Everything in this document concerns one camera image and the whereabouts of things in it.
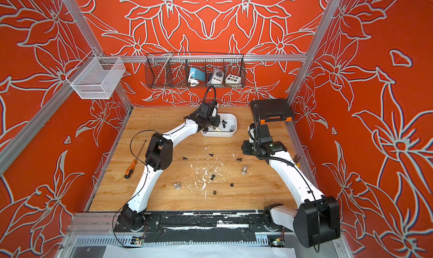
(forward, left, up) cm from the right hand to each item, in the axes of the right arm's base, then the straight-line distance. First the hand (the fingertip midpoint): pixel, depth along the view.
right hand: (241, 146), depth 82 cm
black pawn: (-10, +14, -14) cm, 22 cm away
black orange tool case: (+34, -25, -9) cm, 44 cm away
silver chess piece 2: (-7, -2, -13) cm, 15 cm away
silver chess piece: (-16, +32, -12) cm, 38 cm away
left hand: (+25, +11, -5) cm, 28 cm away
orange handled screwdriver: (-5, +58, -12) cm, 60 cm away
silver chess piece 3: (+20, +3, -12) cm, 24 cm away
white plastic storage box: (+23, +6, -13) cm, 27 cm away
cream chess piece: (+20, +12, -13) cm, 27 cm away
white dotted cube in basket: (+36, +4, +15) cm, 39 cm away
